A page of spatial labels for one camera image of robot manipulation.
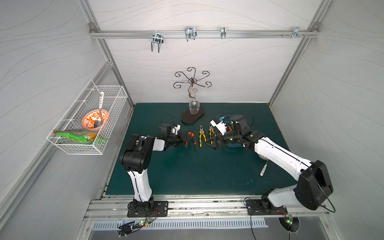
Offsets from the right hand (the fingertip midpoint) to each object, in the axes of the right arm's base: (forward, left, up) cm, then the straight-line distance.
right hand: (208, 138), depth 78 cm
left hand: (+9, +10, -13) cm, 19 cm away
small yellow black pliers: (+15, +3, -18) cm, 23 cm away
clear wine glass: (+24, +9, 0) cm, 25 cm away
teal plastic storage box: (+3, -8, +13) cm, 15 cm away
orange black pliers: (+7, +8, -17) cm, 20 cm away
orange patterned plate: (-3, +55, +15) cm, 57 cm away
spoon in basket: (-3, +50, +16) cm, 52 cm away
